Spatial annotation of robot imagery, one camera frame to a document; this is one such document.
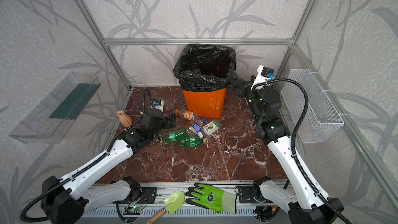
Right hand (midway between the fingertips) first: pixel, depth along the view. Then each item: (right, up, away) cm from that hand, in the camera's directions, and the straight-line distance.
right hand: (242, 68), depth 62 cm
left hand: (-34, -18, +16) cm, 42 cm away
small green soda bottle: (-23, -37, +24) cm, 50 cm away
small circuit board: (-50, -65, +9) cm, 82 cm away
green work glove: (-12, -59, +10) cm, 61 cm away
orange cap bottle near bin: (-28, -23, +36) cm, 51 cm away
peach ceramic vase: (-65, -26, +31) cm, 77 cm away
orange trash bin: (-14, -16, +43) cm, 48 cm away
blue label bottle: (-22, -31, +31) cm, 49 cm away
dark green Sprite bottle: (-34, -34, +28) cm, 56 cm away
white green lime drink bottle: (-12, -30, +31) cm, 45 cm away
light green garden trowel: (-31, -62, +10) cm, 70 cm away
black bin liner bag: (-16, +8, +37) cm, 41 cm away
